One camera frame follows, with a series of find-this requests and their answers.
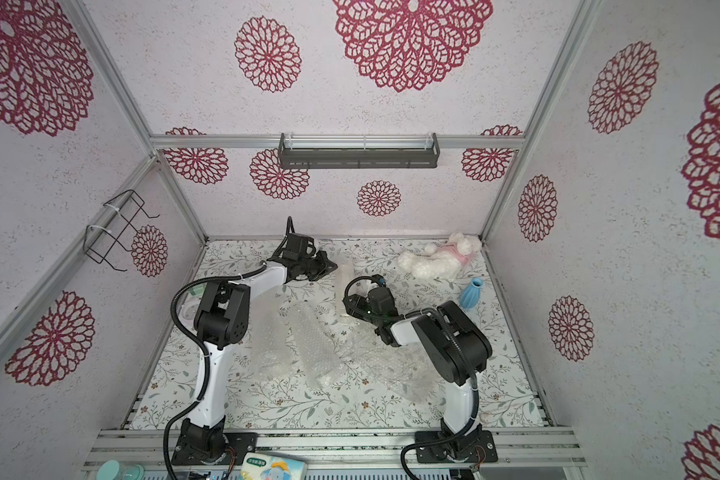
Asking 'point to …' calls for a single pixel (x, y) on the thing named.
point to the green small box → (198, 290)
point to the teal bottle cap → (114, 470)
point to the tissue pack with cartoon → (266, 467)
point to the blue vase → (469, 297)
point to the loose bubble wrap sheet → (270, 354)
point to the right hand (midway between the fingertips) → (344, 298)
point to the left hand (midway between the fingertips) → (340, 264)
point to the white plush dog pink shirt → (442, 261)
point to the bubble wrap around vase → (397, 369)
